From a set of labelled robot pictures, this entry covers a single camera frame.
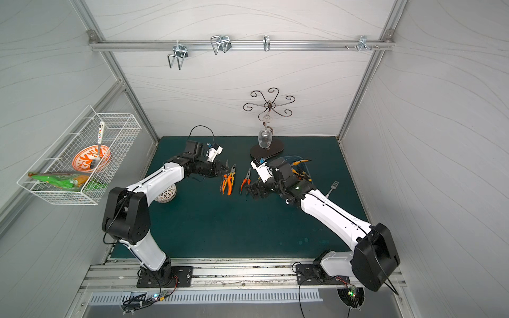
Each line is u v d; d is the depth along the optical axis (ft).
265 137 3.11
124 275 2.48
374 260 1.33
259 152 3.73
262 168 2.27
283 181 1.97
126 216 1.53
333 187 3.22
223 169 2.81
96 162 2.17
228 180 2.83
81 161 2.17
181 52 2.57
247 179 3.31
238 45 2.64
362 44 2.51
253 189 2.27
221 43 2.51
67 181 1.78
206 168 2.56
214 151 2.73
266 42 2.57
